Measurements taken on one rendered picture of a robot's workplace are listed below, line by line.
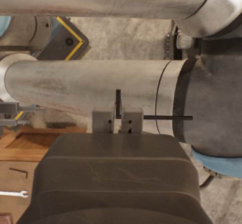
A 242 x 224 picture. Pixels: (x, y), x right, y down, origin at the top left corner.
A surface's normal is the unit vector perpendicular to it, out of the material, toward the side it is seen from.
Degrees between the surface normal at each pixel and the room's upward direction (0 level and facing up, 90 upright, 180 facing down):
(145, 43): 0
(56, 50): 0
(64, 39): 0
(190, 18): 74
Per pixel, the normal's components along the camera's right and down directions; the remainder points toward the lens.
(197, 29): -0.64, 0.77
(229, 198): 0.01, 0.27
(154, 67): -0.32, -0.69
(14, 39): 0.85, 0.11
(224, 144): -0.72, 0.31
